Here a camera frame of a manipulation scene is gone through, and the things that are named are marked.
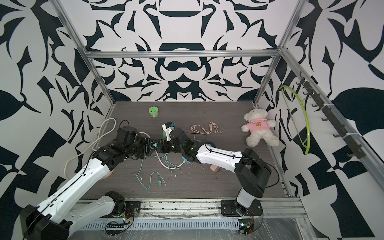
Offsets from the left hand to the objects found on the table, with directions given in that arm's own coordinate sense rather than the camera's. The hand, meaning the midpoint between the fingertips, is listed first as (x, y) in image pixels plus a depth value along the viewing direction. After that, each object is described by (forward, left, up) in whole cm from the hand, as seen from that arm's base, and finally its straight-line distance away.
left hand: (157, 138), depth 76 cm
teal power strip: (-15, -15, +6) cm, 22 cm away
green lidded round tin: (+32, +9, -16) cm, 36 cm away
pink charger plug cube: (-10, -30, -18) cm, 37 cm away
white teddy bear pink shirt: (+13, -61, -12) cm, 63 cm away
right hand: (-1, +1, -2) cm, 3 cm away
